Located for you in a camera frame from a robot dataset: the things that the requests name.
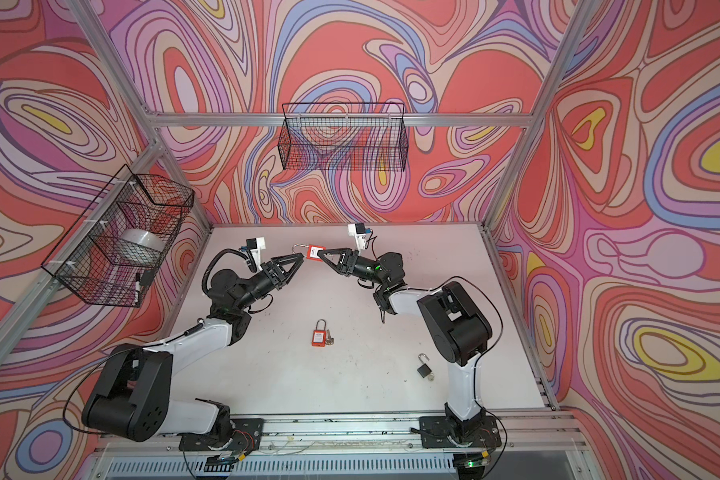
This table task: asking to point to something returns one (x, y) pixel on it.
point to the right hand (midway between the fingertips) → (319, 261)
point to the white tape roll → (141, 246)
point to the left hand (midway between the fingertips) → (305, 261)
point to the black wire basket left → (117, 248)
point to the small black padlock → (424, 370)
